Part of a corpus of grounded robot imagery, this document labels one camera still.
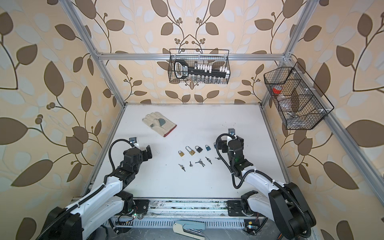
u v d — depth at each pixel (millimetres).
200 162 910
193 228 673
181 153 935
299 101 823
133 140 740
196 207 753
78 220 423
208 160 910
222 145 770
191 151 940
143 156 689
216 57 910
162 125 1072
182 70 845
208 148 963
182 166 887
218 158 915
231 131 737
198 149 959
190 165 889
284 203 418
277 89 879
